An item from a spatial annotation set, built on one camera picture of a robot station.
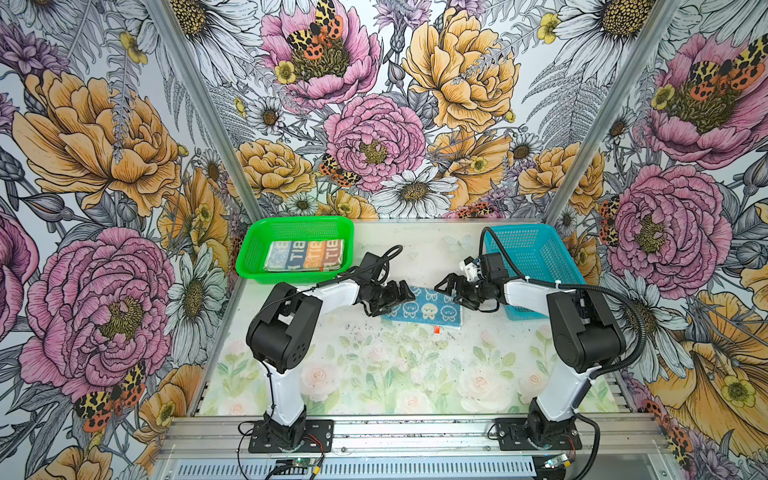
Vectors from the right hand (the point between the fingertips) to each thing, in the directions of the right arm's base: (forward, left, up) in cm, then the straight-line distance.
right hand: (446, 300), depth 94 cm
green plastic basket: (+28, +63, +5) cm, 69 cm away
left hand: (-2, +14, 0) cm, 14 cm away
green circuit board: (-40, +38, -4) cm, 56 cm away
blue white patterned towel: (-1, +5, -3) cm, 6 cm away
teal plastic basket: (+20, -37, -2) cm, 42 cm away
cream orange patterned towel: (+19, +47, +1) cm, 50 cm away
